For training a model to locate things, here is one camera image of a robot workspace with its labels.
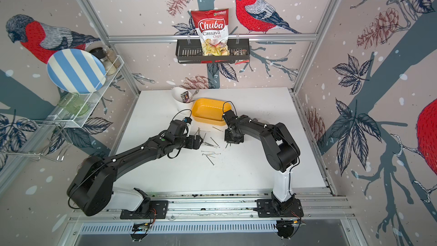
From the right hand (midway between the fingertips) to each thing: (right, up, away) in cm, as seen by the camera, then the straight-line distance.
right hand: (229, 139), depth 96 cm
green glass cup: (-66, +22, -27) cm, 74 cm away
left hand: (-16, +4, -9) cm, 19 cm away
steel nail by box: (-7, +6, +5) cm, 10 cm away
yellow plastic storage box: (-12, +16, +14) cm, 25 cm away
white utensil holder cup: (-29, +23, +12) cm, 39 cm away
